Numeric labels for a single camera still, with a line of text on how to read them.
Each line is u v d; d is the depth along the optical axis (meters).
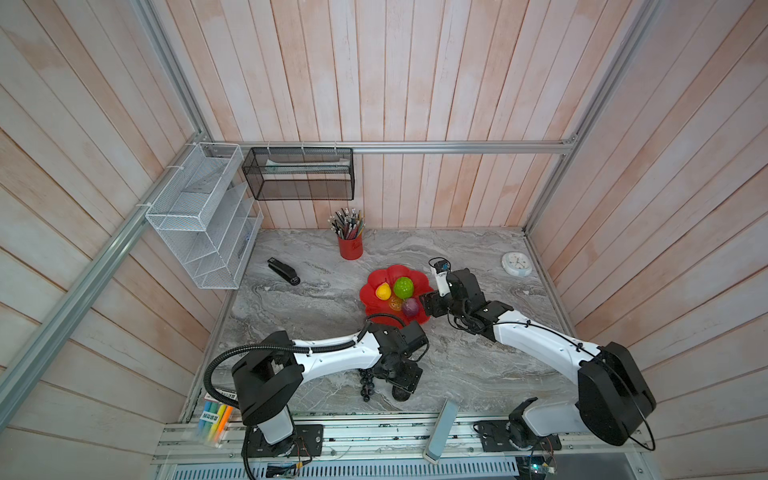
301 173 1.04
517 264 1.07
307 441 0.73
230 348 0.41
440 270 0.76
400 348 0.63
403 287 0.95
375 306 0.97
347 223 0.98
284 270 1.04
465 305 0.66
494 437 0.73
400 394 0.76
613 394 0.42
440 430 0.73
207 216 0.68
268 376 0.45
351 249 1.05
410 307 0.93
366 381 0.80
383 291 0.98
